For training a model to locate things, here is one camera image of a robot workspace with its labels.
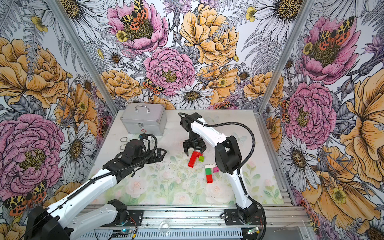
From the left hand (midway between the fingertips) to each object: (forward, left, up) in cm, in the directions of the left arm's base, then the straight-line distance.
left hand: (158, 157), depth 81 cm
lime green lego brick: (+5, -23, -12) cm, 27 cm away
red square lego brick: (+3, -18, -12) cm, 22 cm away
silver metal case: (+27, +12, +2) cm, 30 cm away
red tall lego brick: (-8, -27, -12) cm, 31 cm away
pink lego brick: (-3, -32, -12) cm, 34 cm away
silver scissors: (+21, +28, -14) cm, 38 cm away
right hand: (+3, -20, -4) cm, 20 cm away
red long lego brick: (+7, -20, -11) cm, 24 cm away
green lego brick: (-3, -27, -13) cm, 31 cm away
